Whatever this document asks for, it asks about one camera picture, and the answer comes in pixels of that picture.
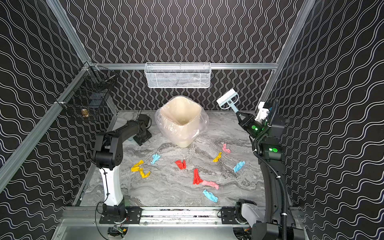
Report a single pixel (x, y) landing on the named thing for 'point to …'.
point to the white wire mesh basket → (178, 75)
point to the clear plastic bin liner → (204, 121)
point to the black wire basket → (90, 96)
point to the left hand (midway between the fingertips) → (152, 139)
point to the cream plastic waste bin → (180, 120)
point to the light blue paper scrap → (155, 157)
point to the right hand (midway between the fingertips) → (236, 112)
